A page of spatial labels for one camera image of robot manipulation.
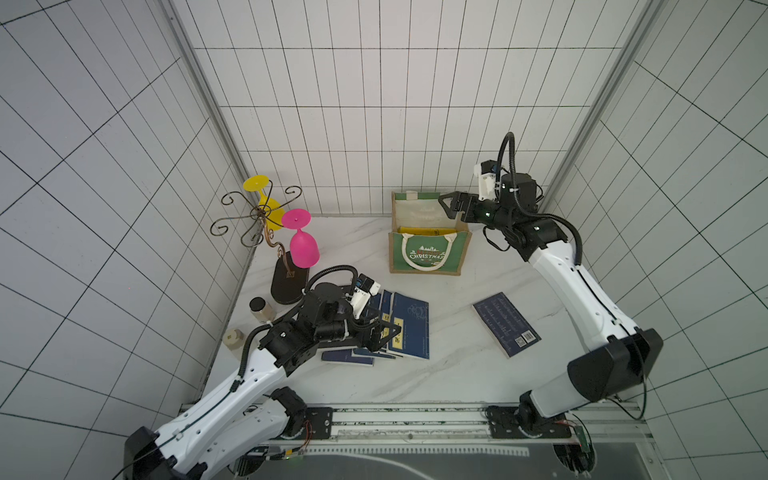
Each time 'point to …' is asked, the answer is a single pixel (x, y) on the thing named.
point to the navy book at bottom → (345, 356)
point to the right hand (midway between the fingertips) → (456, 193)
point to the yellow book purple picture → (424, 231)
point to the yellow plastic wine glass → (270, 208)
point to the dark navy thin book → (506, 324)
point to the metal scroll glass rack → (289, 284)
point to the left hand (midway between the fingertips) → (382, 327)
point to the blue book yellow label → (386, 314)
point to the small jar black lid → (261, 309)
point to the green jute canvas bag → (424, 239)
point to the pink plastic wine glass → (304, 251)
